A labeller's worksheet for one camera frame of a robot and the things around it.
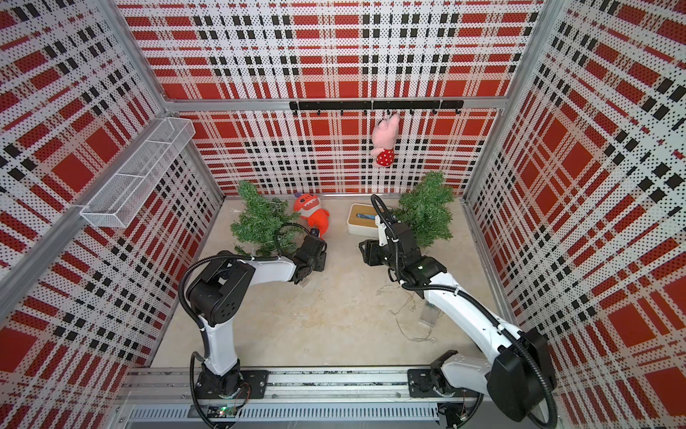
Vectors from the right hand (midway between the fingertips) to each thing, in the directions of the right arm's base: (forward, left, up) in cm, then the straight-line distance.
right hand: (369, 245), depth 79 cm
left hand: (+10, +20, -20) cm, 30 cm away
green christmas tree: (+9, -18, +6) cm, 21 cm away
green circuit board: (-40, +38, -18) cm, 58 cm away
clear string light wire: (-22, -19, -20) cm, 35 cm away
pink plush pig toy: (+38, -6, +13) cm, 40 cm away
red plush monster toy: (+28, +24, -13) cm, 39 cm away
